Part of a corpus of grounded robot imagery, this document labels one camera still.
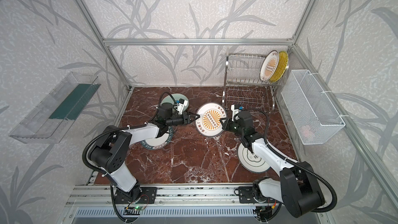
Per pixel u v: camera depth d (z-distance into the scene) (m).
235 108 0.78
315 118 0.61
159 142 0.89
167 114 0.72
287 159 0.46
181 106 0.84
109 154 0.47
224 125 0.77
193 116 0.88
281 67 0.80
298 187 0.41
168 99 0.84
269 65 0.87
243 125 0.64
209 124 0.87
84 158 0.45
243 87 1.16
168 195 0.75
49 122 0.64
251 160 0.85
